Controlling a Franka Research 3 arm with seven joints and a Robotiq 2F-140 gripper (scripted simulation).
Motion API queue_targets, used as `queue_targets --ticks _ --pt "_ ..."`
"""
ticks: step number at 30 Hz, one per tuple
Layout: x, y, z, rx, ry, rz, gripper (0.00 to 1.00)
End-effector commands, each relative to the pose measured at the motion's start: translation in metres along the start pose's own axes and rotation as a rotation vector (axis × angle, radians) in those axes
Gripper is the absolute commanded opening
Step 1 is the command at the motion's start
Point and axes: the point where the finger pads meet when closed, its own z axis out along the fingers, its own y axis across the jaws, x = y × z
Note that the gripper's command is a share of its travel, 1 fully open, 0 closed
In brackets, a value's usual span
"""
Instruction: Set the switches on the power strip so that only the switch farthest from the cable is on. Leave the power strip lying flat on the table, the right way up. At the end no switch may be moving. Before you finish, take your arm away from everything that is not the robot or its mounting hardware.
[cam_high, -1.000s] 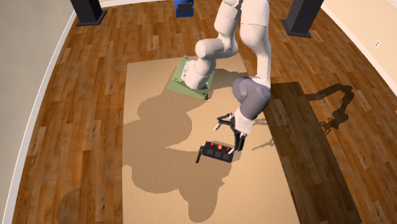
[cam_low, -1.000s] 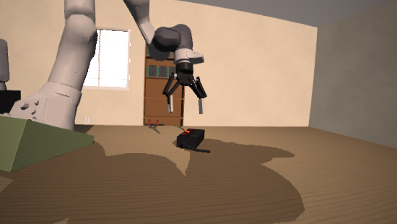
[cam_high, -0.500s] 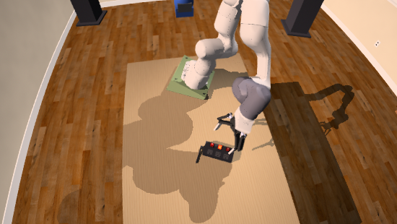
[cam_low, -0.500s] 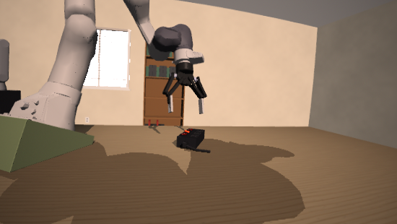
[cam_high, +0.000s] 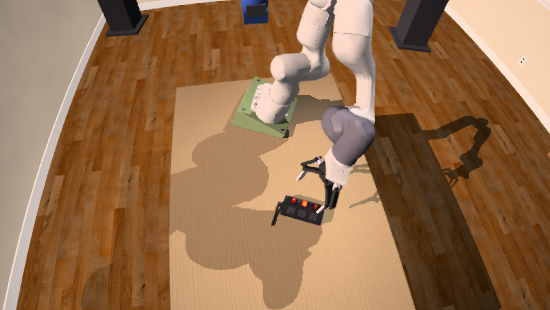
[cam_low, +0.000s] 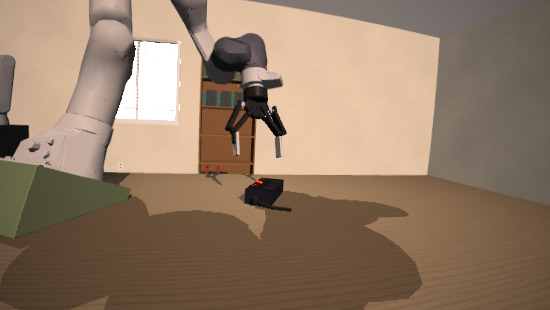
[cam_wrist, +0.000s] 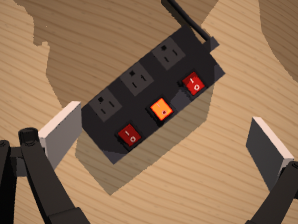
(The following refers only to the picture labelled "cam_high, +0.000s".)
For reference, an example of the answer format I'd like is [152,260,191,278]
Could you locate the black power strip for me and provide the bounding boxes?
[271,195,324,226]

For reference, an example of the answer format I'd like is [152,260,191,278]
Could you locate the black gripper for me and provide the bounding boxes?
[296,156,342,213]

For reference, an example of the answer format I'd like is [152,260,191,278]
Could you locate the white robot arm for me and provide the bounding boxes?
[251,0,376,186]

